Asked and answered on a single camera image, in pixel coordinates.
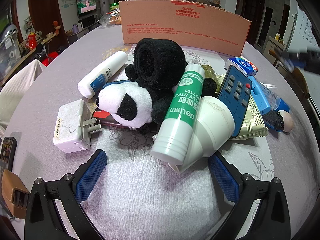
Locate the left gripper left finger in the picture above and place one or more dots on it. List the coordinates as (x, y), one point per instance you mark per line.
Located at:
(43, 220)

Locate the white power adapter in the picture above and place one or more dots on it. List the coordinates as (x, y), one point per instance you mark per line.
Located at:
(74, 127)

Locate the beige egg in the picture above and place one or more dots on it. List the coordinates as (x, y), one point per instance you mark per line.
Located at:
(288, 121)

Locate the black blue toy car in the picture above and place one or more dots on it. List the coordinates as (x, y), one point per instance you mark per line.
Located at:
(274, 120)

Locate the white pvc pipe fitting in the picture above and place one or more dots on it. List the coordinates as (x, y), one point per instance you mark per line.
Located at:
(213, 126)

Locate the clear bottle blue cap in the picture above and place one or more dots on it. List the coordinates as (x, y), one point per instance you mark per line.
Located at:
(275, 101)

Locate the green white glue stick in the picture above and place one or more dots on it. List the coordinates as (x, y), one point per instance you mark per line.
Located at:
(173, 138)

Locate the blue remote control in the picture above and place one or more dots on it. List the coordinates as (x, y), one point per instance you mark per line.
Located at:
(235, 92)

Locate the white blue tube bottle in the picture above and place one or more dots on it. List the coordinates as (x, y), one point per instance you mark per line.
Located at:
(97, 77)

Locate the blue white tissue pack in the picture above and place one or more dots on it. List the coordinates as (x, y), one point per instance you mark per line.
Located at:
(243, 64)

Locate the black smartphone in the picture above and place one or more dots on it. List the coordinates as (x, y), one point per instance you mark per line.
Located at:
(8, 149)

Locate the green tissue pack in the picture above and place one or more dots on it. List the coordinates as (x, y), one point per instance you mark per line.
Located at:
(253, 125)

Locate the red black small box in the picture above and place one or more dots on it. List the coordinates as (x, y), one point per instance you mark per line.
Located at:
(107, 119)

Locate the white cloth covered chair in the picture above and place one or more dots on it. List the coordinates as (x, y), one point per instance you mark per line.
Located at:
(14, 90)

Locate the wooden chair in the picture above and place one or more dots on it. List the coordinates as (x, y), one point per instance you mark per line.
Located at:
(293, 62)

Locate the panda plush toy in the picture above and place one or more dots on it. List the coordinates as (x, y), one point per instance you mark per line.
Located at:
(143, 101)

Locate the red plastic stool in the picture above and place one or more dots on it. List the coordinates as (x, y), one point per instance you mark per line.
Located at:
(48, 58)

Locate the clear fruit bowl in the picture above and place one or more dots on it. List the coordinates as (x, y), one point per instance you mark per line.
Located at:
(110, 19)

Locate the pink cardboard box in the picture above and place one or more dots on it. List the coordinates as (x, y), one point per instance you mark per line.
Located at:
(188, 23)

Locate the television screen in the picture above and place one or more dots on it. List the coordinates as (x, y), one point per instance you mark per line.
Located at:
(84, 7)

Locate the green snack canister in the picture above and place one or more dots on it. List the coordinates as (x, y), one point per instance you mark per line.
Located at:
(114, 7)

